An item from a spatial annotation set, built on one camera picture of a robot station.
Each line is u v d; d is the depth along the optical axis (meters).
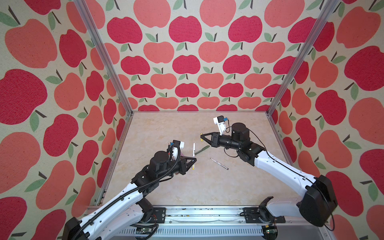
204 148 0.99
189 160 0.69
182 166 0.62
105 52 0.87
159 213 0.75
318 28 0.77
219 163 0.93
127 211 0.59
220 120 0.68
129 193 0.49
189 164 0.68
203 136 0.72
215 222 0.73
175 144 0.65
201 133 0.72
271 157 0.53
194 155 0.69
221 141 0.66
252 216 0.73
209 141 0.69
